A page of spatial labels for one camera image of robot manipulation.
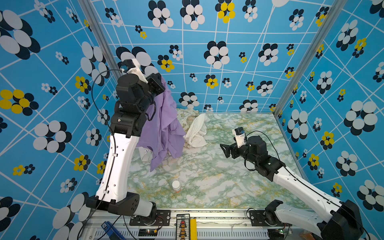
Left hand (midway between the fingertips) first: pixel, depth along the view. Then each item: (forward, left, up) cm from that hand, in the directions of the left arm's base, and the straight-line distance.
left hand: (161, 72), depth 56 cm
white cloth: (+11, -13, -49) cm, 52 cm away
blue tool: (-47, +24, -52) cm, 74 cm away
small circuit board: (-46, +10, -59) cm, 75 cm away
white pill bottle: (-26, -3, -49) cm, 56 cm away
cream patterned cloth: (+20, -5, -45) cm, 50 cm away
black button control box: (-44, -7, -55) cm, 71 cm away
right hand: (-8, -31, -35) cm, 47 cm away
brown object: (-47, -64, -54) cm, 96 cm away
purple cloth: (-6, +3, -30) cm, 31 cm away
